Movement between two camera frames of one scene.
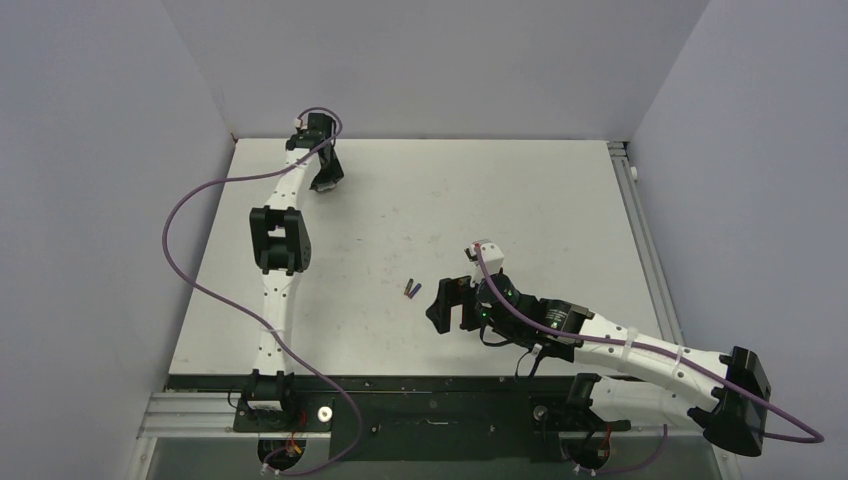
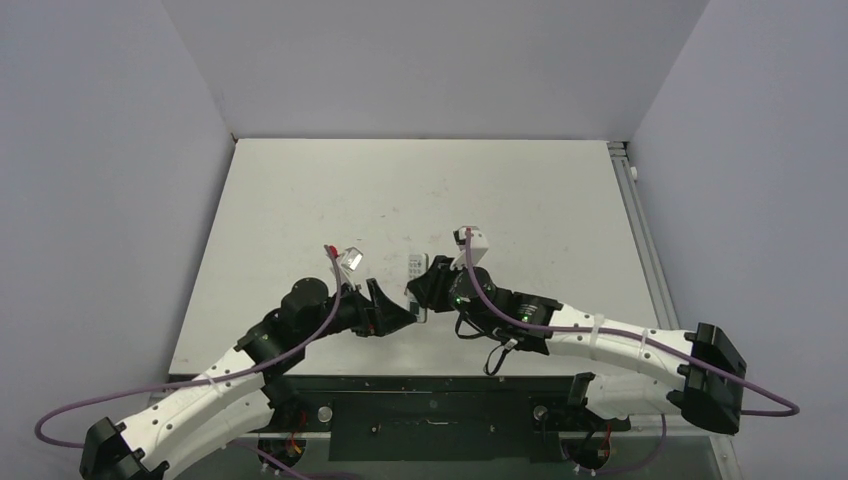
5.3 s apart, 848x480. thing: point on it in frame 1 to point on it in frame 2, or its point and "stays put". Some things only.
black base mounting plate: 439,418 stays put
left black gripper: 331,177 to 376,318
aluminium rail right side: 644,240 stays put
